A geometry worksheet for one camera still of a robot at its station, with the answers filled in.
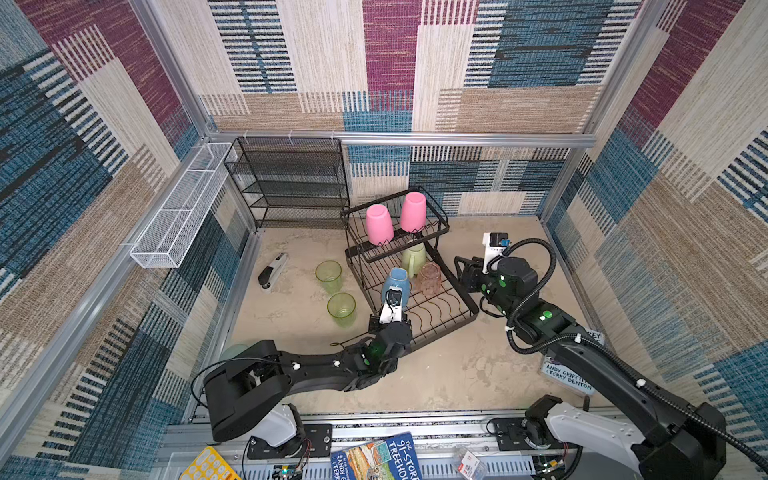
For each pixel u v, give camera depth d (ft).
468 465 2.25
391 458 2.28
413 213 2.79
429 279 3.05
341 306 3.10
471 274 2.13
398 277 2.62
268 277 3.28
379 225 2.72
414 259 3.13
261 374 1.58
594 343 1.59
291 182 3.59
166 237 2.34
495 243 2.09
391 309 2.25
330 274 3.28
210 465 2.30
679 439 1.26
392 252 2.66
